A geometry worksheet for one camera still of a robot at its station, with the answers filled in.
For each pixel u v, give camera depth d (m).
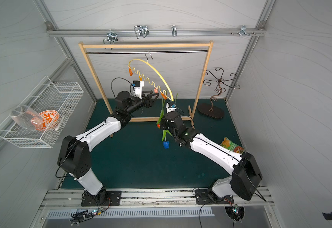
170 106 0.66
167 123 0.59
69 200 0.75
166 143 0.75
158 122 0.93
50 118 0.67
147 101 0.71
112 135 0.60
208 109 1.11
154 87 0.78
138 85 0.69
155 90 0.78
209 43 0.63
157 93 0.77
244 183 0.40
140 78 0.84
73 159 0.46
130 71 0.91
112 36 0.78
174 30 0.78
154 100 0.74
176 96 0.75
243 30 0.77
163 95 0.73
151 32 0.80
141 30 0.75
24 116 0.54
